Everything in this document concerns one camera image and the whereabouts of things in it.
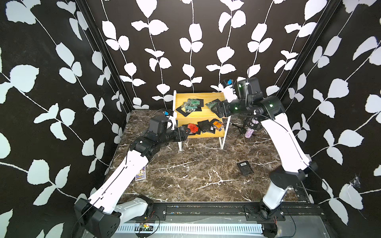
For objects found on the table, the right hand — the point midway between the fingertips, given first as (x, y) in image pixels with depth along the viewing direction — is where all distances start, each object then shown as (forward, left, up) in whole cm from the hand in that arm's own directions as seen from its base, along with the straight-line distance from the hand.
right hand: (215, 102), depth 68 cm
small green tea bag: (+7, +1, -8) cm, 11 cm away
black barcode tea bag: (-14, -22, -42) cm, 49 cm away
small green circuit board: (-45, +34, -41) cm, 69 cm away
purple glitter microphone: (+2, -24, -26) cm, 35 cm away
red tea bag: (+4, +11, -24) cm, 26 cm away
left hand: (-7, +14, -11) cm, 19 cm away
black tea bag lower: (+5, +3, -24) cm, 25 cm away
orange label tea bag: (+6, -5, -25) cm, 26 cm away
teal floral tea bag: (+3, +12, -7) cm, 14 cm away
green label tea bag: (+8, +10, -7) cm, 14 cm away
